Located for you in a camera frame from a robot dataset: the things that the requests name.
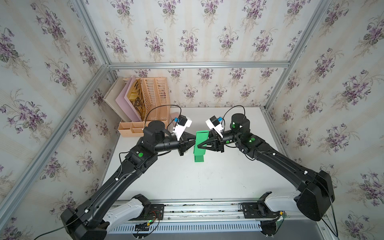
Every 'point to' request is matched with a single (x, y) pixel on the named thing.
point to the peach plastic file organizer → (156, 93)
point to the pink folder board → (121, 99)
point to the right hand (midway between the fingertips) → (200, 146)
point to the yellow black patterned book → (136, 98)
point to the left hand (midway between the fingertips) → (201, 141)
